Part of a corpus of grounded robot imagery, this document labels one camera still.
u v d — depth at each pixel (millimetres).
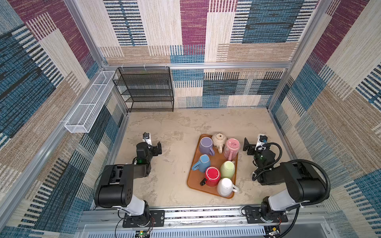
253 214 737
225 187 732
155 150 852
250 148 814
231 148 851
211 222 729
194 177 862
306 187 447
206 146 907
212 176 777
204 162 825
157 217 756
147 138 813
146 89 1089
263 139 760
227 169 794
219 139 922
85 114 728
